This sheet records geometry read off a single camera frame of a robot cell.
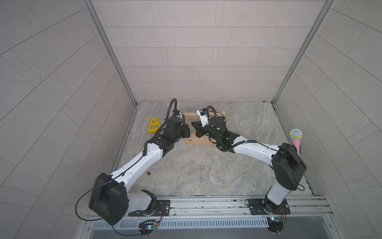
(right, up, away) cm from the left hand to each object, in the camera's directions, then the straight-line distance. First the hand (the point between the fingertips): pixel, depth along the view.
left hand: (190, 125), depth 82 cm
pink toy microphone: (+49, -4, -14) cm, 52 cm away
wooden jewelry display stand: (+2, -10, +14) cm, 18 cm away
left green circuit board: (-19, -45, -16) cm, 51 cm away
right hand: (+1, +1, -1) cm, 2 cm away
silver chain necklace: (+8, -24, +3) cm, 26 cm away
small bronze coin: (-23, -27, -1) cm, 35 cm away
